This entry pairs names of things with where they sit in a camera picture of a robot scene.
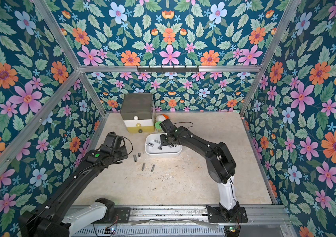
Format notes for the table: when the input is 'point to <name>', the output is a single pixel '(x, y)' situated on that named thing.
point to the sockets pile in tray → (152, 144)
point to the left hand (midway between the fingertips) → (126, 150)
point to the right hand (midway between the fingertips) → (166, 139)
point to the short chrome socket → (139, 154)
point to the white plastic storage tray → (154, 148)
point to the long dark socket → (152, 168)
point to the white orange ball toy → (161, 117)
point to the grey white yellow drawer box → (137, 111)
